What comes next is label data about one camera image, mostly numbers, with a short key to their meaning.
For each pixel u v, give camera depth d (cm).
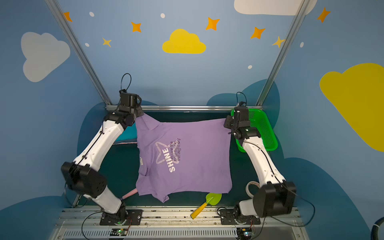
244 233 71
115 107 119
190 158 87
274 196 41
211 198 79
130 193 80
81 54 85
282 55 86
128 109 61
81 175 46
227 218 74
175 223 73
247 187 83
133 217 74
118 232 71
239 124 60
